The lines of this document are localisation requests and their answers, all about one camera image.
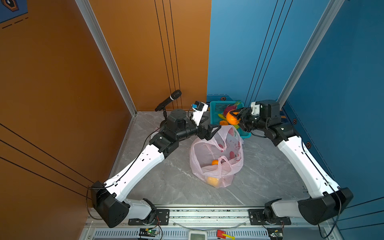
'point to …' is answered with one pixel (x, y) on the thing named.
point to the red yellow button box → (222, 234)
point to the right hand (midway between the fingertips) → (230, 115)
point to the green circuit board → (148, 232)
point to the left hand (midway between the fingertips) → (214, 121)
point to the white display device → (197, 235)
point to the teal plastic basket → (218, 107)
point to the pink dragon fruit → (228, 109)
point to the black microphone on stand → (175, 95)
